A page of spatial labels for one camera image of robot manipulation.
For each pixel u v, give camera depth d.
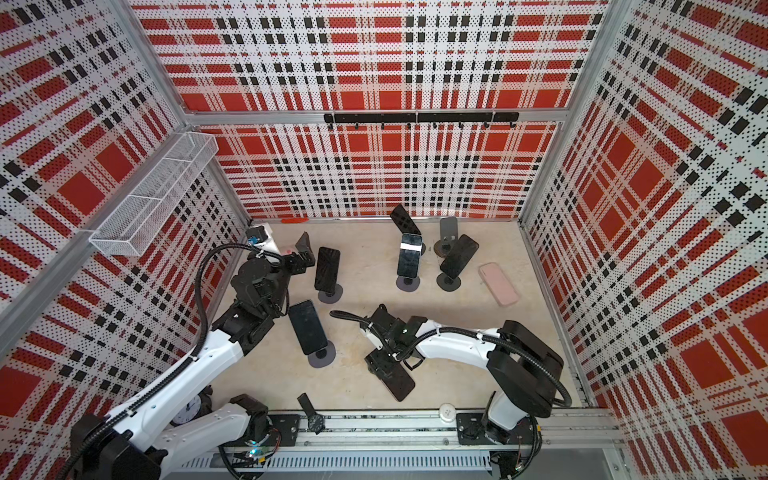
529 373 0.43
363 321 0.65
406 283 1.03
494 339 0.46
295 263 0.65
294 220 1.28
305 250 0.66
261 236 0.60
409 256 0.96
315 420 0.75
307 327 0.79
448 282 1.04
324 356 0.86
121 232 0.68
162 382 0.44
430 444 0.73
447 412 0.76
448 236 1.05
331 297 0.98
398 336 0.63
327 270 0.92
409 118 0.89
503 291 0.99
